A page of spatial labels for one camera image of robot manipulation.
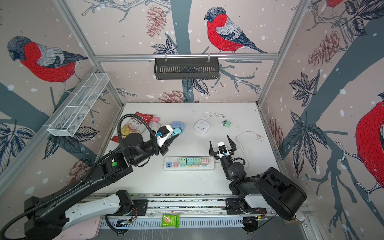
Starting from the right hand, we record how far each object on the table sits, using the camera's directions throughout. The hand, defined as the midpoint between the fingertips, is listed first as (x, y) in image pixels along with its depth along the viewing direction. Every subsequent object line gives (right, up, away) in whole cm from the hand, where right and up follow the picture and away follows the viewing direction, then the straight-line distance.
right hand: (219, 140), depth 78 cm
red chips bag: (-57, +7, +26) cm, 63 cm away
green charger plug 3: (+10, +7, +28) cm, 31 cm away
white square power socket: (-8, +6, +26) cm, 28 cm away
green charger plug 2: (-20, -13, +4) cm, 24 cm away
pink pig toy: (-43, +10, +32) cm, 54 cm away
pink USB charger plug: (-8, -13, +4) cm, 15 cm away
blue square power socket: (-27, +7, +26) cm, 38 cm away
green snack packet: (-25, -36, -9) cm, 45 cm away
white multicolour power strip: (-27, -15, +8) cm, 31 cm away
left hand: (-22, +6, -16) cm, 28 cm away
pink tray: (-62, -39, -12) cm, 74 cm away
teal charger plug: (-16, -13, +5) cm, 21 cm away
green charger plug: (-12, -13, +4) cm, 18 cm away
